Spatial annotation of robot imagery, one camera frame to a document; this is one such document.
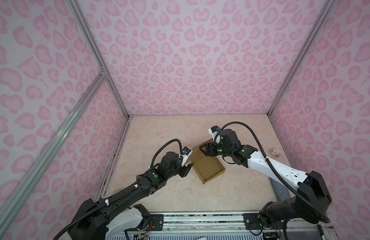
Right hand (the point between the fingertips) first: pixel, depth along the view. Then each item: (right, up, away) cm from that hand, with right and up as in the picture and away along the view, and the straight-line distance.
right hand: (204, 146), depth 79 cm
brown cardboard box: (+3, -14, +11) cm, 18 cm away
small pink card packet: (+47, -6, +16) cm, 50 cm away
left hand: (-8, -6, 0) cm, 10 cm away
